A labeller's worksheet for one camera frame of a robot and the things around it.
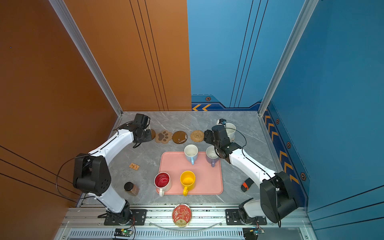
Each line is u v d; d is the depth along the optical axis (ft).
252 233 2.29
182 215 2.34
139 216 2.43
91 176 1.52
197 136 3.45
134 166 2.93
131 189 2.43
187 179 2.78
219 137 2.08
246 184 2.71
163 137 3.46
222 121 2.46
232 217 2.38
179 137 3.46
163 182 2.70
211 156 3.06
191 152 3.03
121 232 2.33
